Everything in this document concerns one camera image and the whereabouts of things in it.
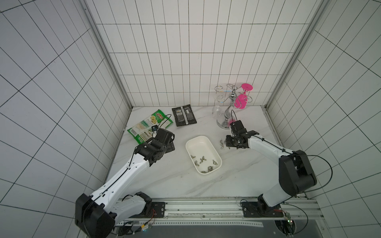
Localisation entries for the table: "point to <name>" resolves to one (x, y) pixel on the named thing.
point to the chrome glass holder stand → (236, 97)
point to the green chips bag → (142, 131)
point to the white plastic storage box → (203, 154)
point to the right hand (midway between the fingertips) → (223, 141)
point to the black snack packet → (183, 115)
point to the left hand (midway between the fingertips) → (162, 147)
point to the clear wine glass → (216, 110)
